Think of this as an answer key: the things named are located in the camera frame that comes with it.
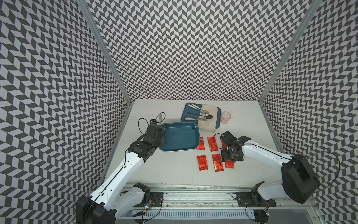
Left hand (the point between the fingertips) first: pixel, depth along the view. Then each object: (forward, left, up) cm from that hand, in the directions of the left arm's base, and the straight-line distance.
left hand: (159, 138), depth 79 cm
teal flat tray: (+35, -20, -19) cm, 44 cm away
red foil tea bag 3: (-9, -25, -14) cm, 30 cm away
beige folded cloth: (+18, -33, -14) cm, 40 cm away
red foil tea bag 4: (-9, -35, -16) cm, 40 cm away
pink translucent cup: (+24, -45, -11) cm, 52 cm away
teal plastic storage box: (+3, -12, -4) cm, 13 cm away
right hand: (-8, -42, -13) cm, 45 cm away
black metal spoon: (+26, -32, -13) cm, 43 cm away
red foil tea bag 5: (-10, -42, -15) cm, 46 cm away
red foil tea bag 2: (+3, -33, -16) cm, 37 cm away
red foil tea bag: (+2, -25, -14) cm, 29 cm away
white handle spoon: (+32, -30, -15) cm, 46 cm away
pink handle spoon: (+24, -29, -14) cm, 40 cm away
